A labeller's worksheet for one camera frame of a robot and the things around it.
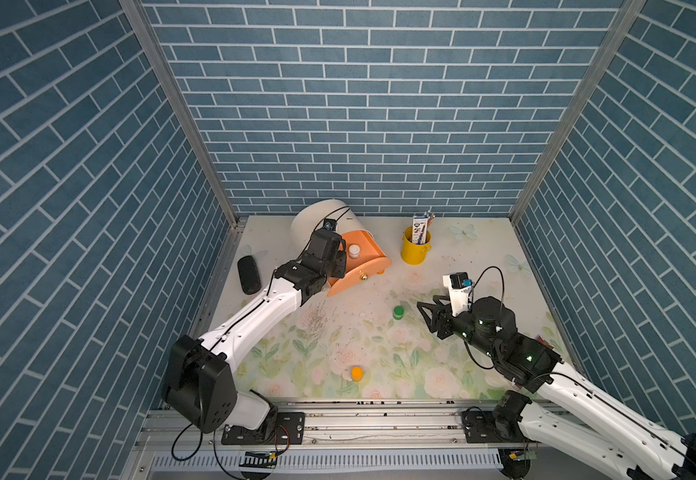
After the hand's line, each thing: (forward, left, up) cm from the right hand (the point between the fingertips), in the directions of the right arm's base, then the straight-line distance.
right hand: (429, 302), depth 73 cm
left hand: (+14, +23, -1) cm, 27 cm away
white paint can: (+16, +20, -1) cm, 25 cm away
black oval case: (+20, +60, -24) cm, 67 cm away
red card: (+2, -38, -21) cm, 43 cm away
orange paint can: (-12, +17, -20) cm, 29 cm away
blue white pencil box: (+32, 0, -7) cm, 33 cm away
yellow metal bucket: (+29, +1, -16) cm, 33 cm away
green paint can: (+8, +6, -20) cm, 23 cm away
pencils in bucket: (+35, -3, -4) cm, 36 cm away
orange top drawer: (+10, +15, +2) cm, 18 cm away
